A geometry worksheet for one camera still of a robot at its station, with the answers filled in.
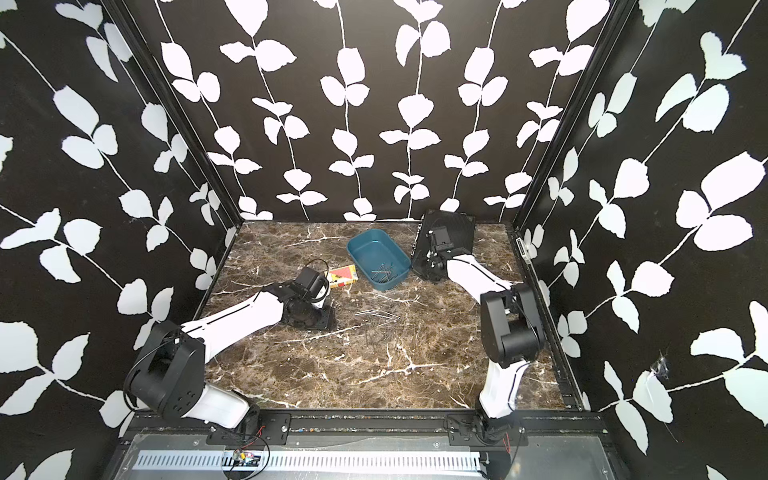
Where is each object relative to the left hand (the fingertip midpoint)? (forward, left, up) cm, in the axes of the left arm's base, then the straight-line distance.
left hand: (331, 319), depth 87 cm
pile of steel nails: (+2, -14, -6) cm, 16 cm away
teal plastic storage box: (+28, -14, -7) cm, 32 cm away
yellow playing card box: (+18, -2, -3) cm, 18 cm away
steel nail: (+19, -16, -5) cm, 25 cm away
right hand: (+17, -24, +4) cm, 30 cm away
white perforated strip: (-37, -30, -6) cm, 48 cm away
